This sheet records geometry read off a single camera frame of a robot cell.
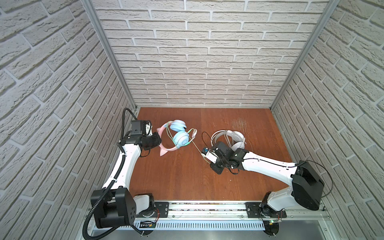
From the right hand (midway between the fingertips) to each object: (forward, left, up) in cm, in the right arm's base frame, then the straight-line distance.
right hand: (212, 163), depth 82 cm
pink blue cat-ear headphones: (+8, +16, +16) cm, 24 cm away
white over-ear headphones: (+16, -19, -1) cm, 25 cm away
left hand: (+14, +28, +10) cm, 32 cm away
